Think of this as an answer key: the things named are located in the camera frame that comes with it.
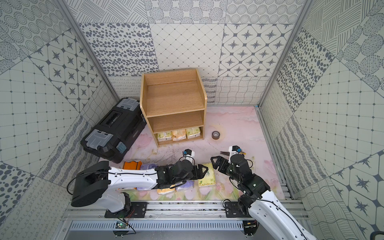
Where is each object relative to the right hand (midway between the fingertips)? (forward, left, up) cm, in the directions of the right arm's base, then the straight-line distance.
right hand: (216, 163), depth 78 cm
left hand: (-3, +5, +1) cm, 6 cm away
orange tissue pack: (0, +46, -4) cm, 47 cm away
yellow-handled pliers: (+12, -10, -13) cm, 20 cm away
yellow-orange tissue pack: (-12, +27, -8) cm, 30 cm away
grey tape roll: (+25, -2, -10) cm, 27 cm away
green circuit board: (-27, +47, -13) cm, 56 cm away
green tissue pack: (+24, +14, -6) cm, 28 cm away
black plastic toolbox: (+11, +58, +7) cm, 60 cm away
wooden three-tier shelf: (+24, +23, +21) cm, 39 cm away
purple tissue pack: (0, +39, -6) cm, 39 cm away
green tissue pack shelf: (-6, +4, -7) cm, 10 cm away
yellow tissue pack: (+21, +23, -5) cm, 31 cm away
